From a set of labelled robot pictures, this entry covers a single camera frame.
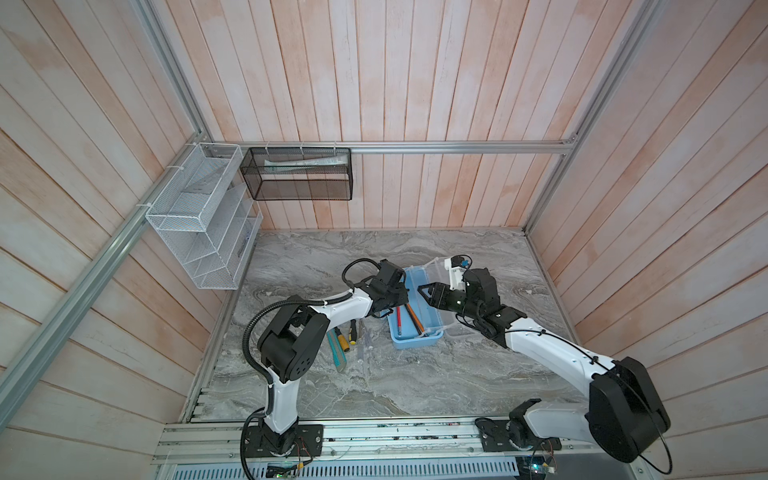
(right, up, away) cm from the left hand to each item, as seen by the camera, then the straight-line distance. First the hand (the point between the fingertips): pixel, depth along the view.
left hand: (405, 299), depth 94 cm
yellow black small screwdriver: (-17, -11, -4) cm, 20 cm away
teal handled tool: (-21, -15, -6) cm, 26 cm away
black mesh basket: (-37, +43, +10) cm, 58 cm away
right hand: (+4, +5, -11) cm, 12 cm away
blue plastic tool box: (+9, -6, -6) cm, 13 cm away
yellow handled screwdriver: (-20, -12, -4) cm, 23 cm away
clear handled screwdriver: (-14, -14, -5) cm, 20 cm away
